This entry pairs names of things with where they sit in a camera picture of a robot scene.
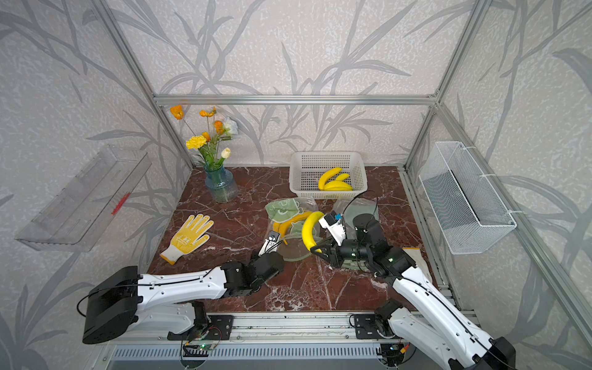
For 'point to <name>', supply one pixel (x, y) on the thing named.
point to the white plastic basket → (307, 167)
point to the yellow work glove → (188, 239)
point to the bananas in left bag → (281, 227)
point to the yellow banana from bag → (307, 231)
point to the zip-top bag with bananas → (285, 217)
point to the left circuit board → (206, 346)
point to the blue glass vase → (221, 185)
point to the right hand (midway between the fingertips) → (314, 245)
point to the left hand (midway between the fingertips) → (277, 252)
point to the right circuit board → (391, 354)
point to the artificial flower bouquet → (207, 143)
